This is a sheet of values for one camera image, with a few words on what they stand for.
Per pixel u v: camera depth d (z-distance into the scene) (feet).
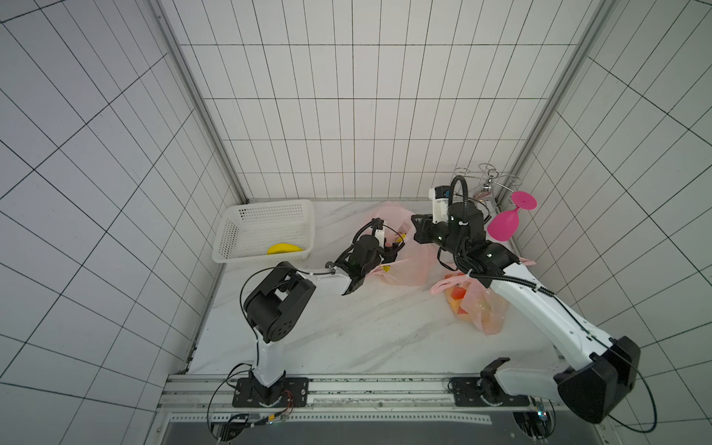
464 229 1.73
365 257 2.33
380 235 2.61
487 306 2.53
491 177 2.73
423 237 2.12
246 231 3.55
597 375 1.22
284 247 3.28
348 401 2.38
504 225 2.97
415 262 2.65
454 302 2.82
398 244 2.50
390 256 2.61
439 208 2.11
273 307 1.64
